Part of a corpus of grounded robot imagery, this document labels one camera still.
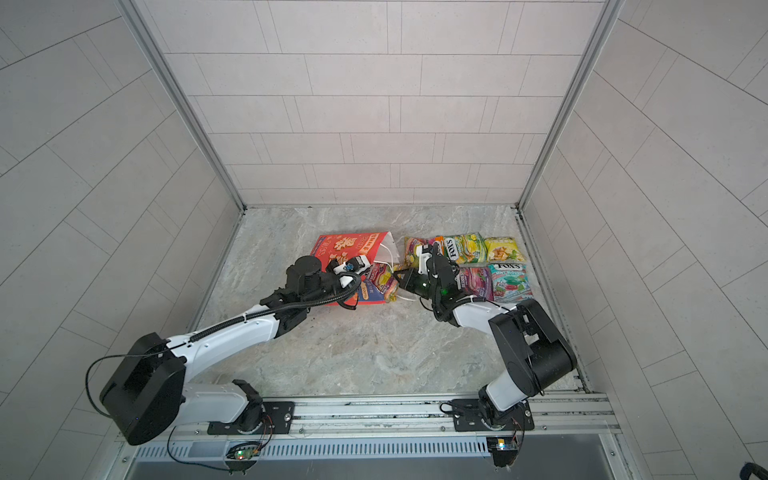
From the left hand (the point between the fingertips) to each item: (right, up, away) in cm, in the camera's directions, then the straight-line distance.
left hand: (372, 262), depth 78 cm
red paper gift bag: (-6, +2, +3) cm, 7 cm away
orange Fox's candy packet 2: (+11, +2, +23) cm, 26 cm away
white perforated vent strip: (+16, -42, -10) cm, 46 cm away
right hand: (+5, -5, +8) cm, 11 cm away
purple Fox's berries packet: (+32, -8, +15) cm, 36 cm away
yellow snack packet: (+42, +2, +19) cm, 46 cm away
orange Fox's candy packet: (+3, -5, +7) cm, 10 cm away
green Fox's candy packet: (+30, +2, +24) cm, 38 cm away
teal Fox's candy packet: (+42, -8, +14) cm, 45 cm away
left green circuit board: (-27, -41, -13) cm, 51 cm away
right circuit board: (+31, -42, -10) cm, 54 cm away
